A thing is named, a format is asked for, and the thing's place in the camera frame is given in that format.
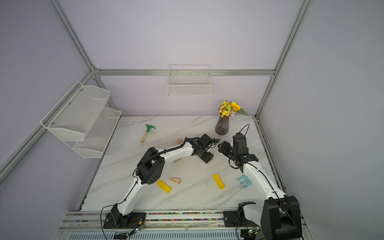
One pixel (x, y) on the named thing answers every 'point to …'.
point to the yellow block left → (163, 186)
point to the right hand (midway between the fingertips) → (222, 149)
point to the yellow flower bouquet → (227, 109)
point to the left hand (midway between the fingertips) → (206, 156)
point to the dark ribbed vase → (222, 125)
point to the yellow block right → (218, 181)
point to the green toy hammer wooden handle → (144, 136)
